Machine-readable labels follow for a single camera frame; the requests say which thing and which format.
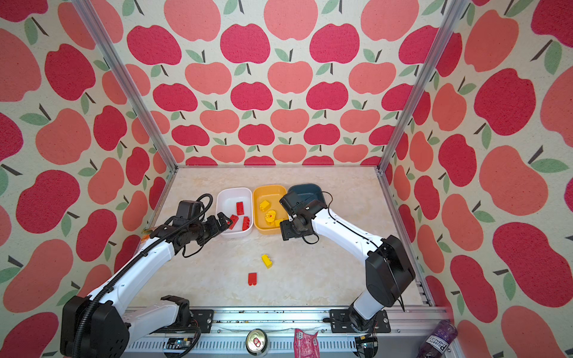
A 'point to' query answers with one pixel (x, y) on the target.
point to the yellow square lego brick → (277, 221)
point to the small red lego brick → (252, 279)
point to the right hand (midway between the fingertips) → (295, 230)
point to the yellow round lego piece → (270, 215)
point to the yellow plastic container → (268, 210)
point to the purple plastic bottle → (439, 340)
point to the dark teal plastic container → (308, 192)
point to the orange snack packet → (145, 235)
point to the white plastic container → (236, 201)
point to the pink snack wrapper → (306, 345)
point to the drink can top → (257, 341)
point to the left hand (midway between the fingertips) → (228, 227)
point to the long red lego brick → (240, 209)
